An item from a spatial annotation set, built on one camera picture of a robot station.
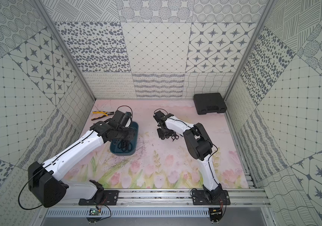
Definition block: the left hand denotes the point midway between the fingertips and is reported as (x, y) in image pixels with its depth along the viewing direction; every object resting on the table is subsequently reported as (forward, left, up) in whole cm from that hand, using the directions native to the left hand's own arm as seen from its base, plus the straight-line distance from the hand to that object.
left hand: (131, 130), depth 80 cm
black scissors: (-1, +8, -17) cm, 19 cm away
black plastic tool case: (+41, -56, -17) cm, 72 cm away
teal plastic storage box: (-5, +13, -17) cm, 22 cm away
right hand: (+7, -20, -18) cm, 28 cm away
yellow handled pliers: (+26, +28, -17) cm, 42 cm away
